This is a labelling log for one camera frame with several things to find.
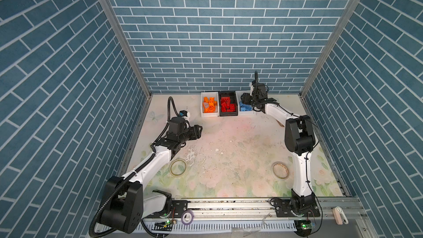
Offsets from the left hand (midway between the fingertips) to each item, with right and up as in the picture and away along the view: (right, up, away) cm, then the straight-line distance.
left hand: (201, 128), depth 86 cm
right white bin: (+23, +21, +26) cm, 41 cm away
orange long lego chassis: (+3, +13, +23) cm, 26 cm away
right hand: (+26, +18, +19) cm, 37 cm away
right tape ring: (+42, -19, +1) cm, 46 cm away
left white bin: (+1, +20, +28) cm, 34 cm away
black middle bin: (+18, +20, +27) cm, 38 cm away
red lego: (+14, +11, +26) cm, 31 cm away
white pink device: (+62, -37, -15) cm, 73 cm away
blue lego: (+26, +11, +20) cm, 34 cm away
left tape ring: (-17, -20, +1) cm, 26 cm away
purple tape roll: (-3, -37, -14) cm, 40 cm away
